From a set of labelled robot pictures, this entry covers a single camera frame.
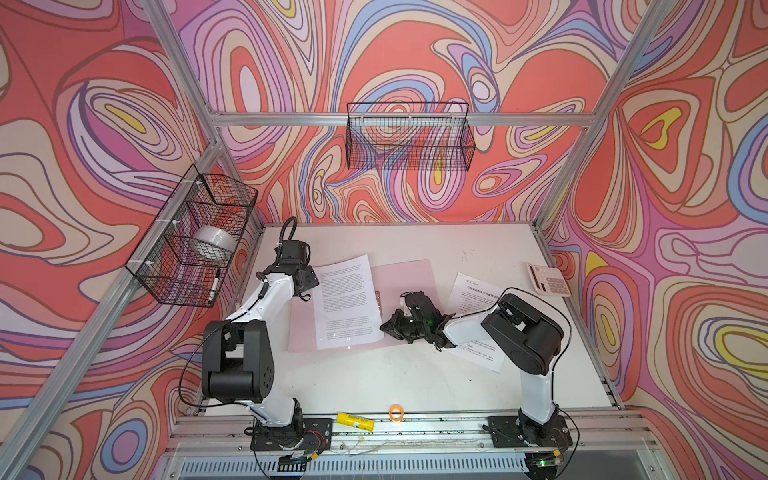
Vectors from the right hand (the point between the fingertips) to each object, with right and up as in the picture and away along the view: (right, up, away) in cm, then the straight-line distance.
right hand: (381, 333), depth 92 cm
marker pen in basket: (-40, +17, -20) cm, 48 cm away
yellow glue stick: (-6, -17, -18) cm, 26 cm away
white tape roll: (-40, +29, -20) cm, 53 cm away
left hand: (-25, +17, +1) cm, 30 cm away
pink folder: (+4, +15, +9) cm, 18 cm away
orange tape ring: (+4, -16, -14) cm, 21 cm away
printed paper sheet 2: (+31, +11, +7) cm, 34 cm away
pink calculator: (+58, +16, +10) cm, 60 cm away
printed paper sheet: (-11, +8, +4) cm, 15 cm away
